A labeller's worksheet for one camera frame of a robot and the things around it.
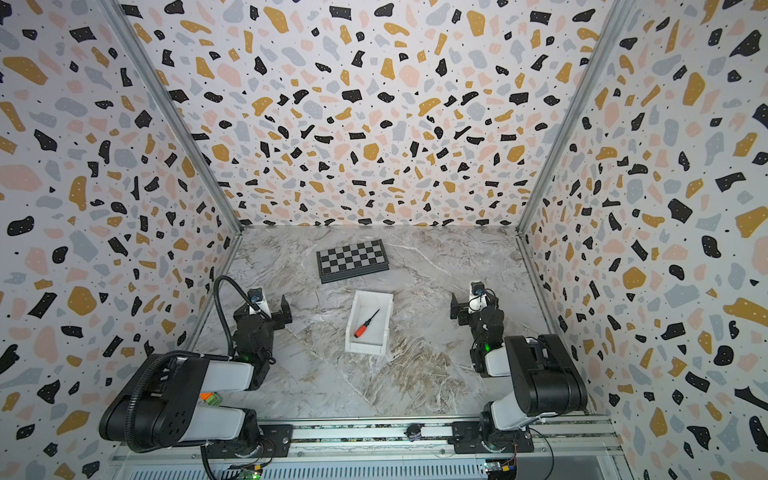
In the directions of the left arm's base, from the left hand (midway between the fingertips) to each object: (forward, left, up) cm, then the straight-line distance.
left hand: (269, 295), depth 87 cm
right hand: (+2, -60, -1) cm, 60 cm away
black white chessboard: (+20, -22, -9) cm, 30 cm away
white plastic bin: (-8, -30, -13) cm, 34 cm away
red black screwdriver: (-6, -26, -11) cm, 29 cm away
